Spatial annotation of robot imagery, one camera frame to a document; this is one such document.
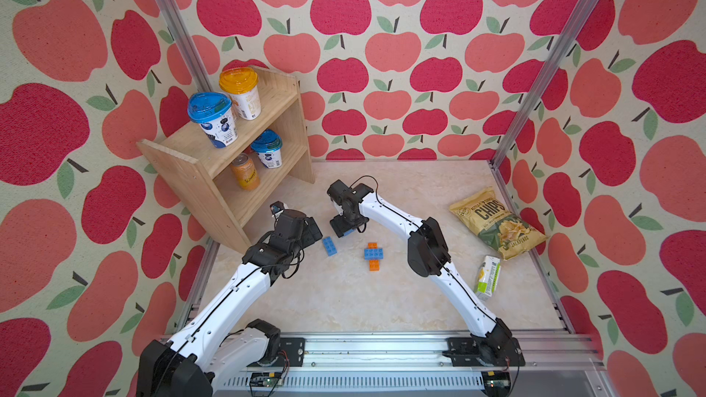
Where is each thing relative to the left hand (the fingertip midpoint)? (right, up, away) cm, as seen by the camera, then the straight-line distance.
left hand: (309, 233), depth 81 cm
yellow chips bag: (+60, +4, +12) cm, 61 cm away
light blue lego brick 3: (+12, -1, +10) cm, 15 cm away
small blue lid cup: (-13, +26, +3) cm, 29 cm away
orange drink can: (-18, +18, -1) cm, 26 cm away
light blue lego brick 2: (+20, -9, +9) cm, 24 cm away
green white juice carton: (+56, -14, +3) cm, 57 cm away
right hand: (+11, -2, +18) cm, 22 cm away
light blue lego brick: (+5, -6, +12) cm, 15 cm away
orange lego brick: (+20, -12, +9) cm, 25 cm away
